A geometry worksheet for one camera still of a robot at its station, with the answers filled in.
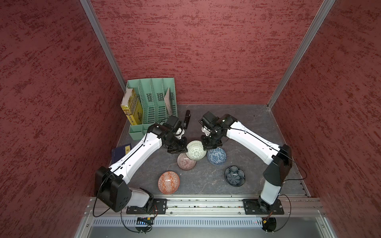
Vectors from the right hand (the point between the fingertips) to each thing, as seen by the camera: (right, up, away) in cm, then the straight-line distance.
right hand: (205, 151), depth 77 cm
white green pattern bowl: (-5, 0, +4) cm, 7 cm away
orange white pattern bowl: (-20, -19, +4) cm, 28 cm away
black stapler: (-11, +17, +34) cm, 39 cm away
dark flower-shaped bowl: (+18, -16, +6) cm, 25 cm away
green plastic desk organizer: (-39, +36, +33) cm, 63 cm away
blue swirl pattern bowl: (+9, -7, +15) cm, 19 cm away
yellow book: (-45, +25, +15) cm, 54 cm away
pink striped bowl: (-12, -10, +10) cm, 18 cm away
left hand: (-10, -1, -2) cm, 10 cm away
